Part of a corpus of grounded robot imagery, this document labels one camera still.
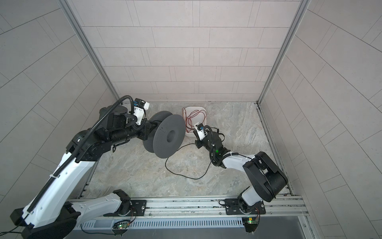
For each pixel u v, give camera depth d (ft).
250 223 2.23
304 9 2.33
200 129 2.34
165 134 1.90
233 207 2.33
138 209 2.32
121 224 2.11
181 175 2.68
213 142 2.07
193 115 3.55
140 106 1.65
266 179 1.40
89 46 2.78
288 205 2.37
